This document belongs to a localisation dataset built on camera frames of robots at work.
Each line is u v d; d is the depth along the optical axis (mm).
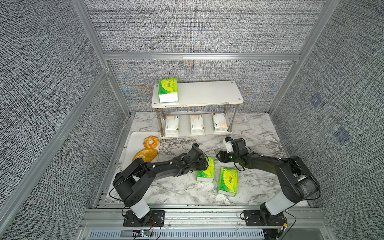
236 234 702
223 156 827
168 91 747
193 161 694
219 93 832
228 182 797
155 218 733
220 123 977
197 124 975
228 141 849
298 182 461
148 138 1029
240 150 734
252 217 732
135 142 1035
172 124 986
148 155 914
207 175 817
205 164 797
